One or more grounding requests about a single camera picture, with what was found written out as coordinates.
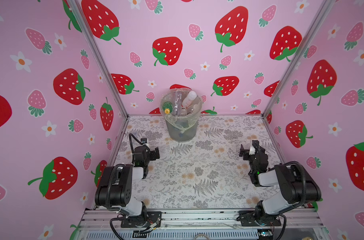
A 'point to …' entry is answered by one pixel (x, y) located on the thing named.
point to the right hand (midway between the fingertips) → (251, 144)
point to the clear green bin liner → (168, 95)
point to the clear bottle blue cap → (177, 103)
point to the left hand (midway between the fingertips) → (150, 147)
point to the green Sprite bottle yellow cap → (168, 107)
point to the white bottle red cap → (189, 98)
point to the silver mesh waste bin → (182, 130)
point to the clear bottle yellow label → (183, 112)
